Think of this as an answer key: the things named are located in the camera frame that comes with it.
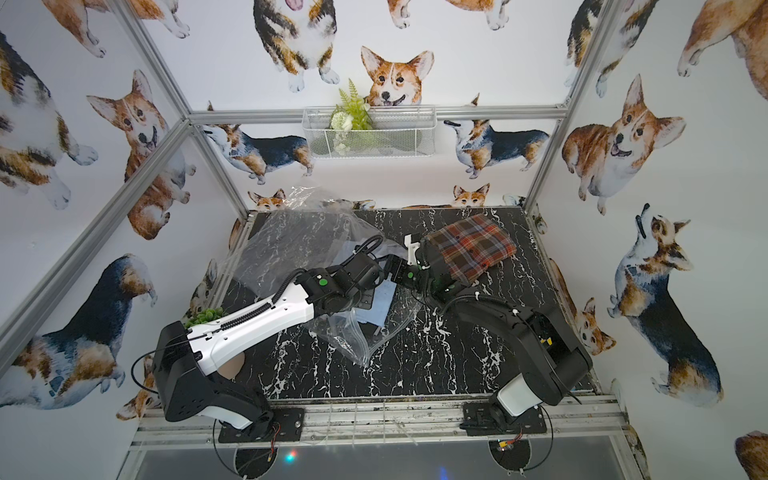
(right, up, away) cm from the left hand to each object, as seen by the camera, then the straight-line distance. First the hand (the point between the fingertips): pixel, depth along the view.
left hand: (370, 287), depth 80 cm
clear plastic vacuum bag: (-28, +14, +34) cm, 46 cm away
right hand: (+1, +5, +2) cm, 6 cm away
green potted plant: (-41, -6, -5) cm, 41 cm away
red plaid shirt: (+33, +10, +27) cm, 44 cm away
